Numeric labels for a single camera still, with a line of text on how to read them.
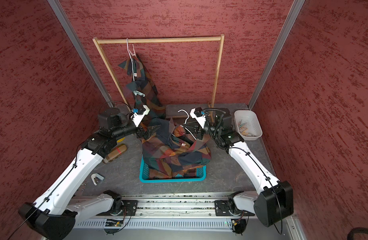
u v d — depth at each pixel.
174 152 0.76
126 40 0.67
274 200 0.38
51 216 0.38
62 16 0.73
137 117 0.56
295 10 0.72
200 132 0.61
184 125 0.68
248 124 1.10
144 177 0.77
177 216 0.73
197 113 0.58
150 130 0.60
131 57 0.71
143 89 0.90
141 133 0.61
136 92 0.71
